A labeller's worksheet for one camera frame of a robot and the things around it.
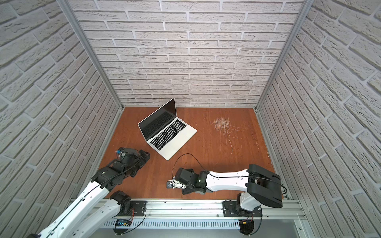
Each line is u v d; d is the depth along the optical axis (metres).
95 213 0.56
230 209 0.73
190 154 0.66
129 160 0.59
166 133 1.03
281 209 0.43
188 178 0.61
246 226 0.71
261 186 0.43
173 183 0.68
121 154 0.58
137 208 0.73
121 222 0.72
